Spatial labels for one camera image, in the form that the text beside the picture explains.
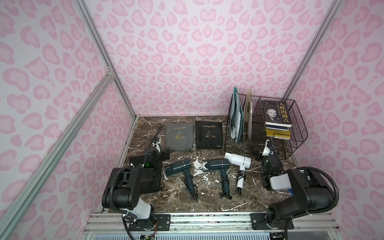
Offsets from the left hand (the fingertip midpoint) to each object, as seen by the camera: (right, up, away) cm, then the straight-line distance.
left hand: (161, 145), depth 95 cm
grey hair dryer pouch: (+10, +5, +12) cm, 17 cm away
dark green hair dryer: (+15, -10, -8) cm, 20 cm away
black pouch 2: (+2, -10, -29) cm, 31 cm away
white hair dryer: (+50, -9, -7) cm, 52 cm away
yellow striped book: (+71, +9, -5) cm, 72 cm away
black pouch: (+31, +7, +13) cm, 34 cm away
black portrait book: (+71, +20, -4) cm, 74 cm away
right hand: (+62, +2, -5) cm, 63 cm away
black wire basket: (+53, +16, -11) cm, 57 cm away
